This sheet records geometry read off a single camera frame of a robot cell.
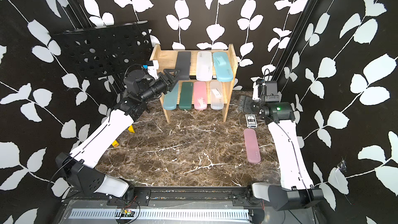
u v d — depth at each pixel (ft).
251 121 3.34
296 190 1.21
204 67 2.30
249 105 2.05
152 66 2.04
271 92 1.64
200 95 2.90
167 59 2.51
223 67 2.35
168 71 1.96
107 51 2.49
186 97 2.84
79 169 1.27
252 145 3.03
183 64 2.34
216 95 2.89
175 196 2.46
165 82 1.91
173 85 1.95
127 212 2.31
